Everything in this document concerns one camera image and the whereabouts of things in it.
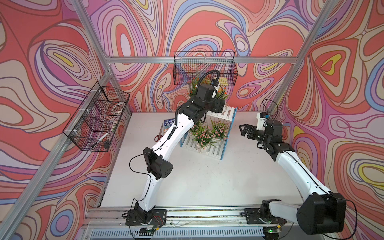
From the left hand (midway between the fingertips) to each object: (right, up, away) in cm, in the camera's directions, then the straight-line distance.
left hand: (220, 99), depth 77 cm
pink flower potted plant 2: (+1, -18, +11) cm, 21 cm away
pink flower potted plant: (-11, -17, +11) cm, 23 cm away
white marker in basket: (-61, -20, -3) cm, 64 cm away
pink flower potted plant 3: (-9, -24, +6) cm, 27 cm away
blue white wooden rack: (+1, -29, +19) cm, 35 cm away
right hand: (+16, -16, +6) cm, 23 cm away
